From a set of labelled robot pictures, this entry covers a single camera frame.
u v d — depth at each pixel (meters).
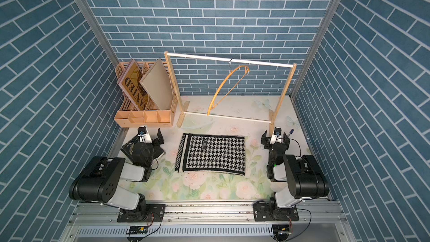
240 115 1.09
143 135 0.75
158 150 0.88
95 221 0.72
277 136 0.75
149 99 0.96
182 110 1.08
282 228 0.70
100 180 0.45
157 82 1.02
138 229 0.72
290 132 1.02
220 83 0.77
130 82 0.94
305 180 0.46
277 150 0.70
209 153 0.91
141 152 0.68
